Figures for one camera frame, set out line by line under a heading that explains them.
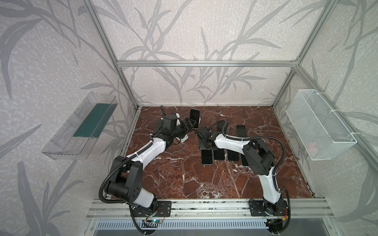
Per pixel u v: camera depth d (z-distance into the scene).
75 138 0.63
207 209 0.75
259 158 0.52
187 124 0.78
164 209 0.72
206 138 0.75
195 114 1.00
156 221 0.71
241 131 1.05
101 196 0.40
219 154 0.93
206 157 0.91
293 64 0.94
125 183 0.43
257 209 0.73
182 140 0.99
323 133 0.62
